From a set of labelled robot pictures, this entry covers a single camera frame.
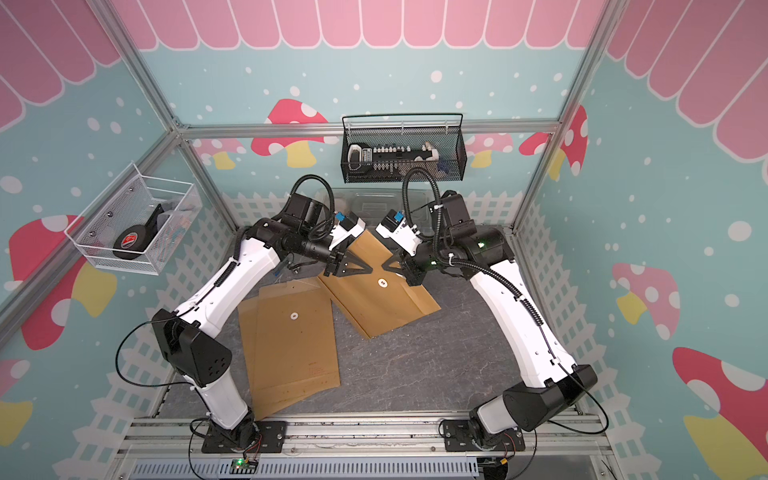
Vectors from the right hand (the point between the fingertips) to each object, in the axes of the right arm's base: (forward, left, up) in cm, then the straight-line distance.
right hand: (388, 264), depth 66 cm
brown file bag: (-5, +3, -8) cm, 10 cm away
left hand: (+1, +5, -3) cm, 6 cm away
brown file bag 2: (-5, +29, -34) cm, 45 cm away
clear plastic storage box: (+37, +6, -13) cm, 40 cm away
